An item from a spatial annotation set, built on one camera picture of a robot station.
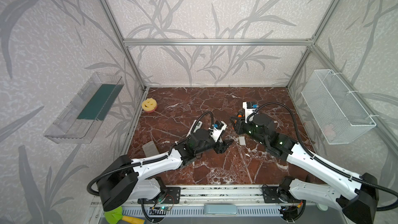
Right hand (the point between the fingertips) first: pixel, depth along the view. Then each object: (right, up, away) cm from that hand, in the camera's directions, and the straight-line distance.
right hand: (231, 113), depth 73 cm
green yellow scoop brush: (-52, -45, -6) cm, 69 cm away
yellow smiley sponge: (-52, +3, +32) cm, 61 cm away
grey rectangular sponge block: (-44, -22, +14) cm, 51 cm away
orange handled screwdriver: (+3, -1, -5) cm, 6 cm away
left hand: (0, -10, +1) cm, 10 cm away
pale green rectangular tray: (-6, -41, -8) cm, 42 cm away
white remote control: (-18, -10, +24) cm, 32 cm away
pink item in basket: (+47, -9, 0) cm, 48 cm away
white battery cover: (+9, -18, +17) cm, 26 cm away
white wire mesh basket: (+43, -1, -10) cm, 45 cm away
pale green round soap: (+39, -41, -5) cm, 57 cm away
